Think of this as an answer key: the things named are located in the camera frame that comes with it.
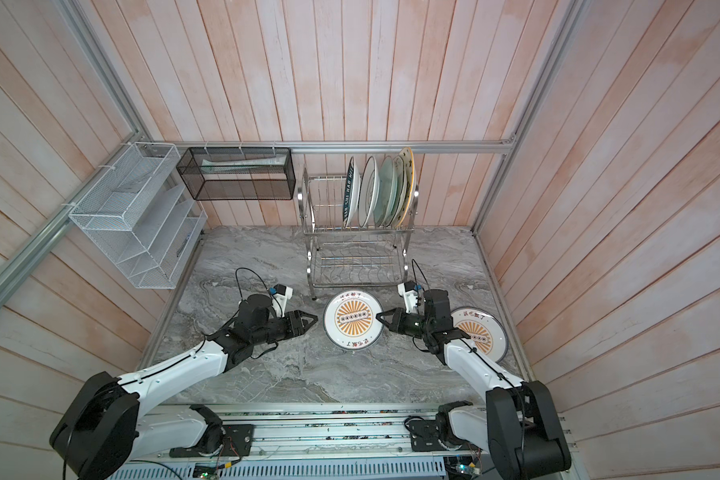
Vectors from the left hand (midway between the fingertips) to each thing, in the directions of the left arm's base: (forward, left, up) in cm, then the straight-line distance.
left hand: (313, 325), depth 82 cm
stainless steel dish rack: (+31, -8, -7) cm, 32 cm away
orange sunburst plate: (+2, -10, 0) cm, 10 cm away
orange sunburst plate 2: (+4, -53, -10) cm, 54 cm away
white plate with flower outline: (+33, -16, +20) cm, 42 cm away
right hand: (+3, -18, 0) cm, 19 cm away
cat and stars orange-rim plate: (+40, -27, +16) cm, 51 cm away
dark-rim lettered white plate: (+34, -11, +20) cm, 41 cm away
